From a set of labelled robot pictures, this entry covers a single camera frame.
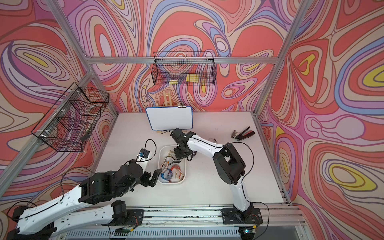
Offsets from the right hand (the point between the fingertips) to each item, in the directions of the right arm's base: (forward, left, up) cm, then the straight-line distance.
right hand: (182, 159), depth 91 cm
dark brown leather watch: (-4, +12, 0) cm, 13 cm away
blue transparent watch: (-10, +8, -1) cm, 13 cm away
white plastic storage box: (-6, +5, -3) cm, 8 cm away
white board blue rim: (+23, +7, +13) cm, 28 cm away
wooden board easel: (+49, +12, +5) cm, 51 cm away
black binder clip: (+24, -1, +23) cm, 33 cm away
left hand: (-14, +10, +19) cm, 26 cm away
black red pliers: (+19, -44, -2) cm, 48 cm away
